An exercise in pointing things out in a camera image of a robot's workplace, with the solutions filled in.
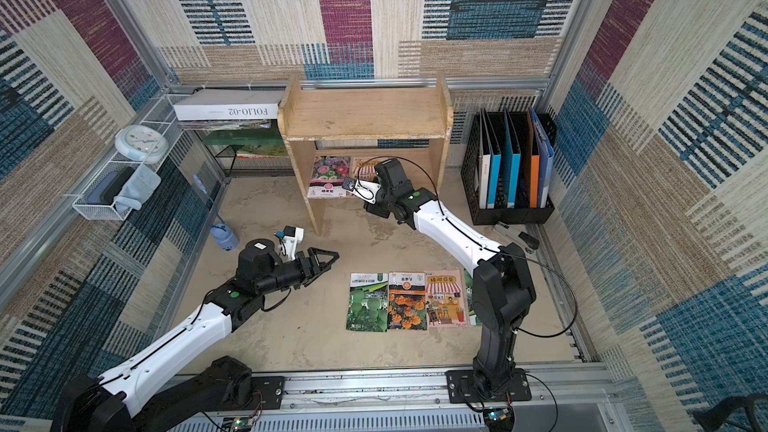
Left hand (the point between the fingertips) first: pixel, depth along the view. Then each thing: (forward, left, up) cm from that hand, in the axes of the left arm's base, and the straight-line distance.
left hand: (333, 259), depth 76 cm
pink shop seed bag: (+30, -6, +3) cm, 30 cm away
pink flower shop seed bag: (-3, -30, -18) cm, 36 cm away
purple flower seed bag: (+27, +4, +3) cm, 27 cm away
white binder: (+24, -42, +3) cm, 49 cm away
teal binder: (+24, -46, +3) cm, 52 cm away
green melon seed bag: (-7, -37, -19) cm, 42 cm away
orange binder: (+24, -57, +3) cm, 62 cm away
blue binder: (+27, -58, +11) cm, 65 cm away
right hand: (+21, -9, +4) cm, 24 cm away
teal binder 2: (+25, -49, +8) cm, 55 cm away
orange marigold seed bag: (-3, -19, -19) cm, 27 cm away
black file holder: (+33, -42, +12) cm, 55 cm away
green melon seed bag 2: (-5, -7, -19) cm, 21 cm away
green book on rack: (+37, +27, +8) cm, 46 cm away
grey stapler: (+16, -55, -14) cm, 59 cm away
